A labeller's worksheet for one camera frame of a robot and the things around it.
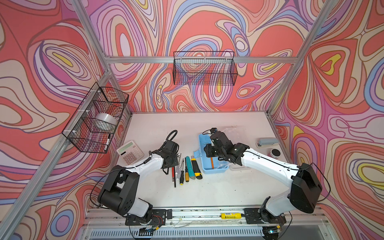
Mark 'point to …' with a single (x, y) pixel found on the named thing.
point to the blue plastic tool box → (219, 165)
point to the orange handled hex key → (212, 165)
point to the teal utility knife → (190, 168)
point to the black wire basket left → (101, 99)
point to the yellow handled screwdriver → (187, 177)
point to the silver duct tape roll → (104, 122)
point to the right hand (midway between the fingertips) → (207, 151)
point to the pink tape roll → (274, 153)
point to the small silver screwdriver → (178, 170)
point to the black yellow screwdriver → (182, 175)
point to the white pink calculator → (130, 152)
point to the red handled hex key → (173, 176)
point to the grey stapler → (267, 142)
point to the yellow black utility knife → (196, 168)
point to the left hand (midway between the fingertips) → (175, 160)
